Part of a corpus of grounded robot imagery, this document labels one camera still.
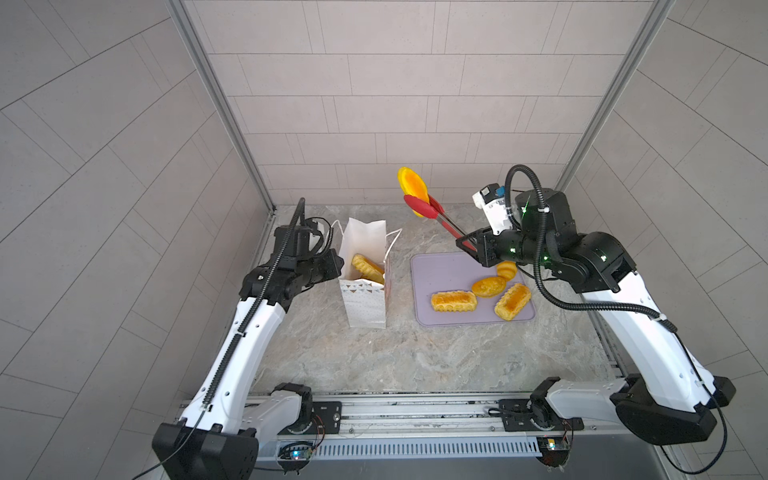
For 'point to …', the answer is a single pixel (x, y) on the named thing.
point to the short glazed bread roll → (508, 307)
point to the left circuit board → (300, 450)
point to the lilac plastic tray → (432, 273)
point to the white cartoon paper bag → (363, 274)
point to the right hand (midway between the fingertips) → (459, 241)
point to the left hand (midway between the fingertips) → (350, 256)
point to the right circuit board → (554, 450)
